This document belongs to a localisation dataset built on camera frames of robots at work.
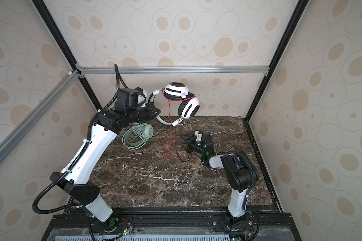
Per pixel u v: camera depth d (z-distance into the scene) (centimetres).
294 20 71
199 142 85
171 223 75
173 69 90
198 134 88
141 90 64
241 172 51
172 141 106
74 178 41
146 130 102
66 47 80
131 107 52
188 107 55
